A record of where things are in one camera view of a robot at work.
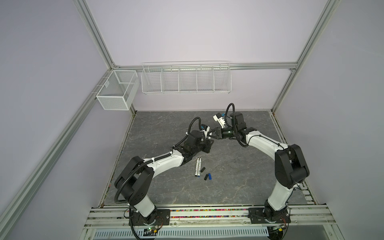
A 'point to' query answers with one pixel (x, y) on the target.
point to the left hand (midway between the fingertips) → (212, 142)
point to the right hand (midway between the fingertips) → (207, 135)
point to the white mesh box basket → (119, 90)
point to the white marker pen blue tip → (199, 167)
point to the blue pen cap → (210, 176)
